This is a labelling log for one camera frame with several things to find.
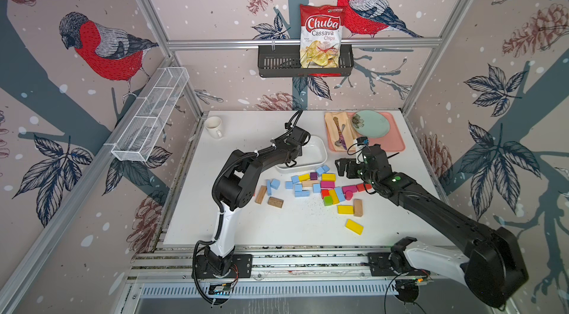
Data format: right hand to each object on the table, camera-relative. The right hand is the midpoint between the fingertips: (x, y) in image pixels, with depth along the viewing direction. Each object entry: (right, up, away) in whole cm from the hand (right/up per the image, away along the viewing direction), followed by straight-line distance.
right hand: (345, 159), depth 84 cm
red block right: (+3, -8, -11) cm, 14 cm away
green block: (-6, -18, +5) cm, 20 cm away
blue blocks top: (-7, -6, +11) cm, 14 cm away
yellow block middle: (0, -20, +1) cm, 20 cm away
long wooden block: (-34, -15, +6) cm, 37 cm away
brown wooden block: (-27, -18, +3) cm, 33 cm away
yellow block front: (+4, -26, -3) cm, 26 cm away
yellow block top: (-5, -9, +10) cm, 15 cm away
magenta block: (-6, -12, +9) cm, 16 cm away
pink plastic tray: (+32, +6, +27) cm, 42 cm away
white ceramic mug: (-60, +14, +21) cm, 65 cm away
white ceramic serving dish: (-11, 0, +18) cm, 21 cm away
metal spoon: (+2, +5, +21) cm, 22 cm away
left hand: (-19, +6, +17) cm, 26 cm away
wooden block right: (+5, -19, 0) cm, 20 cm away
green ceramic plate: (+21, +15, +31) cm, 40 cm away
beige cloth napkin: (+2, +16, +33) cm, 37 cm away
